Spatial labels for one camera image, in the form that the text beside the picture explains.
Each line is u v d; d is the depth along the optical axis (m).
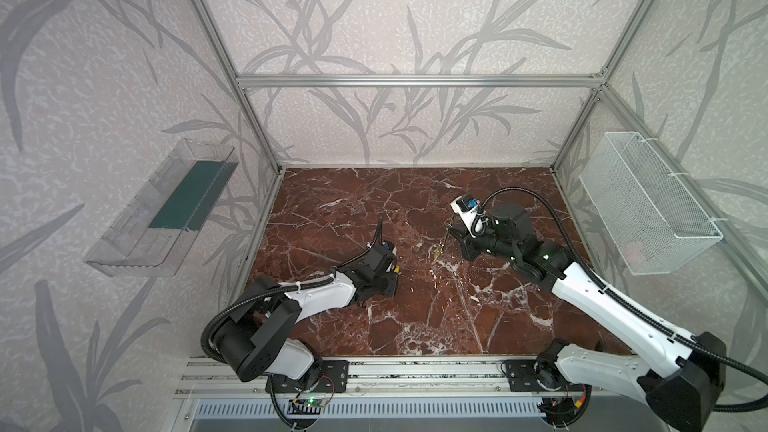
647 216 0.65
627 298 0.45
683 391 0.36
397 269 0.93
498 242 0.60
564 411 0.70
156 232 0.66
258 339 0.43
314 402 0.71
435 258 0.96
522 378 0.74
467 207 0.62
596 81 0.94
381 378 0.75
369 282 0.69
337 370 0.76
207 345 0.43
